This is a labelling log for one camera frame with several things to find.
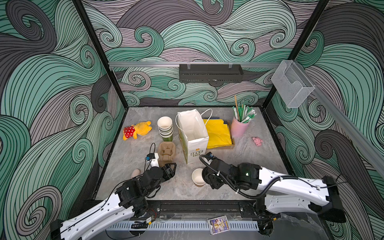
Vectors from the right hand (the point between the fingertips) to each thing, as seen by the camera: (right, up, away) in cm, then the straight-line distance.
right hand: (210, 176), depth 72 cm
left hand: (-18, +4, +3) cm, 19 cm away
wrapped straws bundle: (+25, +32, +24) cm, 46 cm away
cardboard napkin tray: (+17, +10, +23) cm, 30 cm away
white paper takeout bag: (-7, +18, +29) cm, 35 cm away
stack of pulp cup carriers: (-24, +7, +19) cm, 31 cm away
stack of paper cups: (-24, +23, +12) cm, 35 cm away
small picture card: (+3, -21, -4) cm, 22 cm away
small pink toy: (+35, +13, +25) cm, 45 cm away
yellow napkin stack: (+10, +18, +28) cm, 35 cm away
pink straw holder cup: (+23, +21, +27) cm, 41 cm away
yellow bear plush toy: (-43, +21, +27) cm, 55 cm away
